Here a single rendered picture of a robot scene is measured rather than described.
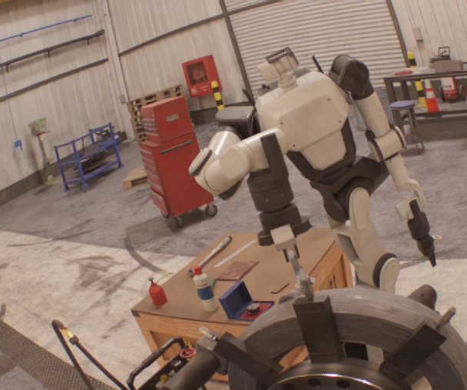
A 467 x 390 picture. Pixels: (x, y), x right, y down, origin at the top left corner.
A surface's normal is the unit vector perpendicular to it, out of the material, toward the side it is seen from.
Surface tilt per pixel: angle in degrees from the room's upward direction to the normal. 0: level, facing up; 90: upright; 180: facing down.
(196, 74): 90
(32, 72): 90
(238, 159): 92
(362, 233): 90
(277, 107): 54
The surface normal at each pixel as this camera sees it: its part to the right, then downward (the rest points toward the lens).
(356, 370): 0.01, -0.91
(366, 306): -0.33, -0.58
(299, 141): 0.06, 0.37
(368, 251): 0.45, 0.11
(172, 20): -0.58, 0.37
